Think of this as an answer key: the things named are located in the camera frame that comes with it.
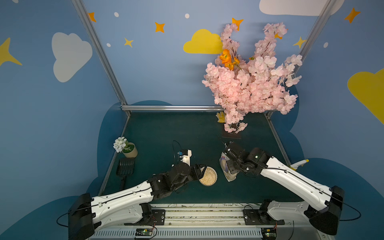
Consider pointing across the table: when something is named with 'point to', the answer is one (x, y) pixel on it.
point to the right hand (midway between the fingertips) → (234, 162)
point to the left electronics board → (143, 232)
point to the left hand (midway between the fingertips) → (205, 165)
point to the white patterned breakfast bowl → (210, 176)
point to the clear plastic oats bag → (229, 176)
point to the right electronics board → (269, 233)
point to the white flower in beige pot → (129, 149)
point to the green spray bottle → (295, 166)
